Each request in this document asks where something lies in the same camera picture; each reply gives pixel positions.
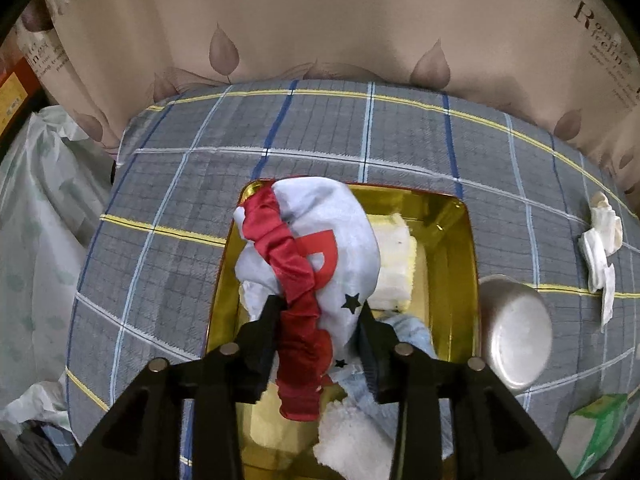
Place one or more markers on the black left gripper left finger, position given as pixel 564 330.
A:
pixel 259 342

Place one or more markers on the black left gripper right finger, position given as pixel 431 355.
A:
pixel 375 344

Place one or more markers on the blue terry towel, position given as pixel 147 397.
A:
pixel 416 414

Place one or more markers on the white red printed garment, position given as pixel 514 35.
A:
pixel 308 241

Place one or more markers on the grey plaid bed sheet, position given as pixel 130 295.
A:
pixel 152 266

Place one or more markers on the steel metal bowl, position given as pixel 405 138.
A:
pixel 517 333

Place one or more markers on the green tissue pack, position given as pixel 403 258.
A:
pixel 590 432

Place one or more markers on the pale green patterned quilt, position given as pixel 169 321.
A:
pixel 55 182

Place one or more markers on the red yellow box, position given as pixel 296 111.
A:
pixel 19 86

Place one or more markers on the beige leaf print curtain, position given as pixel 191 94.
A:
pixel 566 66

